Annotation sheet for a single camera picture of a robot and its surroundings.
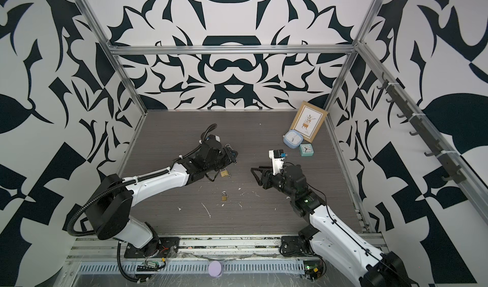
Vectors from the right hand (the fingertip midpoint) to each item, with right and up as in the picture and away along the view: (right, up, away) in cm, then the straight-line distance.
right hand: (255, 169), depth 76 cm
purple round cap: (-14, -31, -12) cm, 36 cm away
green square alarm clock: (+28, +5, +26) cm, 39 cm away
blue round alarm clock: (+22, +10, +29) cm, 38 cm away
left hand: (-7, +6, +7) cm, 12 cm away
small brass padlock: (-13, -15, +12) cm, 23 cm away
